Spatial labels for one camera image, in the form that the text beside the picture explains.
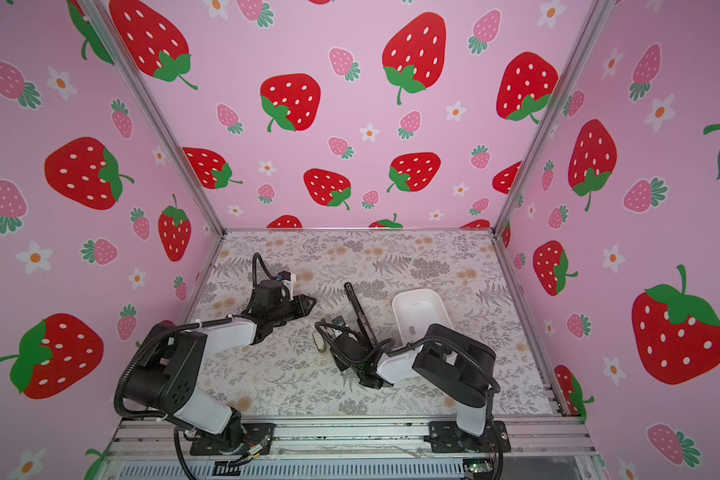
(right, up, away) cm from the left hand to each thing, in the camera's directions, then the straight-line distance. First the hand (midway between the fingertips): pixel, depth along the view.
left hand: (314, 300), depth 93 cm
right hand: (+8, -13, -3) cm, 15 cm away
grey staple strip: (+31, -9, 0) cm, 33 cm away
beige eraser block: (+3, -12, -5) cm, 13 cm away
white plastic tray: (+34, -5, +7) cm, 35 cm away
